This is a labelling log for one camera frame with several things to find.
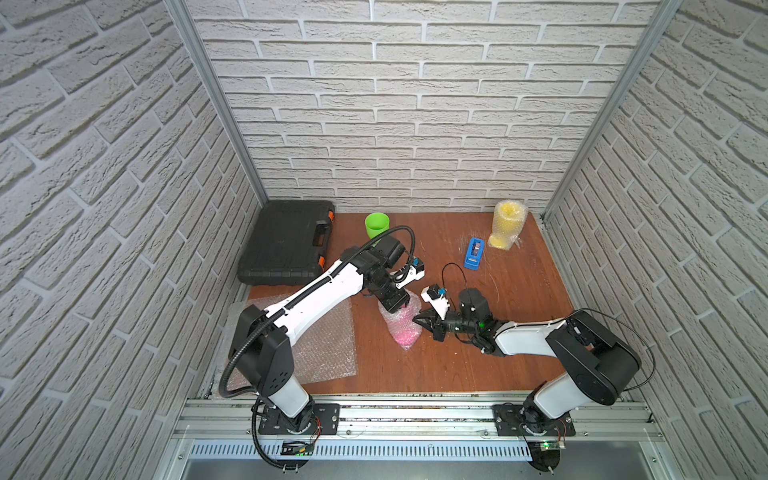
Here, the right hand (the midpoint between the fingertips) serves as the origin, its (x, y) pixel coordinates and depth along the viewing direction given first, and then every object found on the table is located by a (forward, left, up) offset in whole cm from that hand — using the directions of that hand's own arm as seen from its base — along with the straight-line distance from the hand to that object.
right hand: (417, 318), depth 85 cm
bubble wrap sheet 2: (-6, +28, -7) cm, 29 cm away
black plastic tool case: (+29, +42, +2) cm, 52 cm away
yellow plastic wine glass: (+29, -33, +9) cm, 45 cm away
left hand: (+2, +3, +9) cm, 9 cm away
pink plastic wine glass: (-3, +4, -3) cm, 5 cm away
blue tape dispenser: (+24, -23, -3) cm, 34 cm away
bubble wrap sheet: (-4, +9, +13) cm, 17 cm away
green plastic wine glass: (+31, +11, +8) cm, 34 cm away
